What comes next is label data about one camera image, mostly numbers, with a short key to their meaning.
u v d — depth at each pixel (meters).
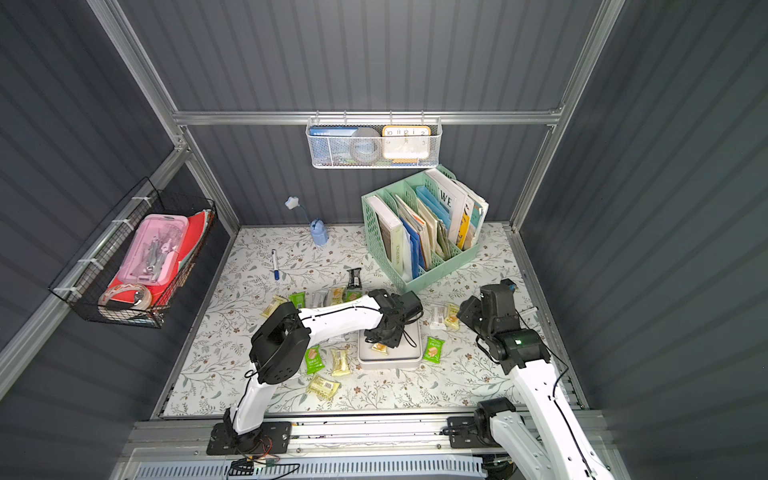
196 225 0.79
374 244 1.02
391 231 0.85
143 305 0.65
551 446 0.41
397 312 0.67
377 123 0.89
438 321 0.93
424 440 0.74
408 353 0.87
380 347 0.86
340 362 0.84
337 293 0.99
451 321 0.93
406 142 0.88
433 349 0.87
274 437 0.74
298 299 0.99
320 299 0.99
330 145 0.84
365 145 0.91
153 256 0.72
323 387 0.81
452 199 0.94
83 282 0.61
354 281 1.02
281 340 0.56
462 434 0.74
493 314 0.57
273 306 0.96
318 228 1.09
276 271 1.07
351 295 0.99
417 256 0.93
